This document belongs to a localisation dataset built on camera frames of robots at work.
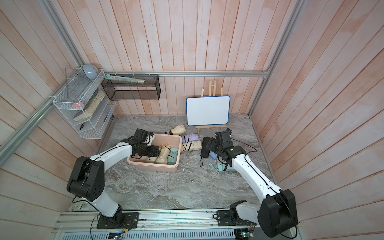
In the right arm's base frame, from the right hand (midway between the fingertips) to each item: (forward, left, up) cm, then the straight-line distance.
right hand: (212, 143), depth 85 cm
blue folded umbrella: (0, -2, -13) cm, 14 cm away
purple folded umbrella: (+12, +14, -11) cm, 21 cm away
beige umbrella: (+19, +22, -11) cm, 31 cm away
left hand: (-1, +36, -10) cm, 38 cm away
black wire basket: (+39, +64, +10) cm, 75 cm away
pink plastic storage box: (+7, +24, -8) cm, 26 cm away
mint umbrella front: (-3, +25, -11) cm, 27 cm away
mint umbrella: (-9, -5, -13) cm, 17 cm away
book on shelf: (+11, +67, +19) cm, 71 cm away
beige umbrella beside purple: (+5, +12, -11) cm, 18 cm away
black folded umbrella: (+1, +4, -12) cm, 13 cm away
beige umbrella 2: (-3, +30, -9) cm, 31 cm away
